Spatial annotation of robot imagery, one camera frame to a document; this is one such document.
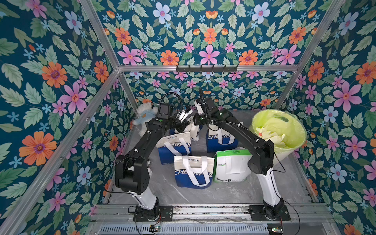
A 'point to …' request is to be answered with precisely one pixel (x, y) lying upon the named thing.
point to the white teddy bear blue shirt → (145, 112)
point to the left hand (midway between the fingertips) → (189, 121)
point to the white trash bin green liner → (286, 131)
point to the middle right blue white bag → (218, 139)
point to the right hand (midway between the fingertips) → (197, 115)
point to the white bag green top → (232, 166)
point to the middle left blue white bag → (175, 145)
